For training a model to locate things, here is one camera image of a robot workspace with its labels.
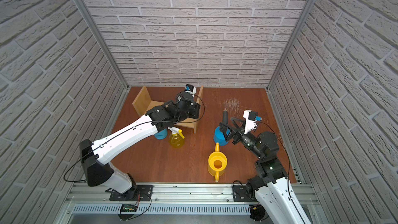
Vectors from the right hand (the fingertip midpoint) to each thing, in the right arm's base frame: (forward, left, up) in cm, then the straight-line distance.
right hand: (222, 123), depth 64 cm
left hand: (+14, +10, -2) cm, 17 cm away
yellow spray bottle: (+4, +23, -20) cm, 31 cm away
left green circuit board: (-24, +46, -32) cm, 61 cm away
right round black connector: (-30, -15, -31) cm, 46 cm away
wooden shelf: (+27, +44, -15) cm, 53 cm away
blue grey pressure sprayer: (+5, 0, -22) cm, 22 cm away
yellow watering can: (-10, +2, -22) cm, 24 cm away
